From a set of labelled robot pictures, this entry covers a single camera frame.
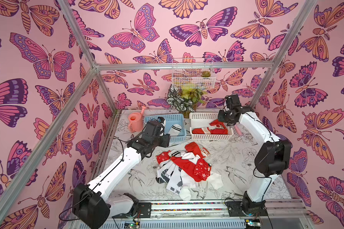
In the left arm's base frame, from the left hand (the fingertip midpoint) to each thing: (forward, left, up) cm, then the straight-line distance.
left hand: (167, 135), depth 80 cm
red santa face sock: (+21, -35, -18) cm, 45 cm away
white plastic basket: (+21, -28, -18) cm, 39 cm away
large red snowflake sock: (-13, -20, -17) cm, 29 cm away
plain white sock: (-18, -28, -21) cm, 39 cm away
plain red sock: (+15, -20, -17) cm, 30 cm away
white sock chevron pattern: (-15, -1, -17) cm, 23 cm away
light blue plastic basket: (+26, -1, -17) cm, 31 cm away
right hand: (+16, -35, -2) cm, 38 cm away
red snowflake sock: (-4, +4, -18) cm, 19 cm away
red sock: (+17, -37, -19) cm, 45 cm away
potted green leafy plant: (+25, -11, +3) cm, 28 cm away
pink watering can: (+18, +23, -9) cm, 31 cm away
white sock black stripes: (+18, -4, -19) cm, 27 cm away
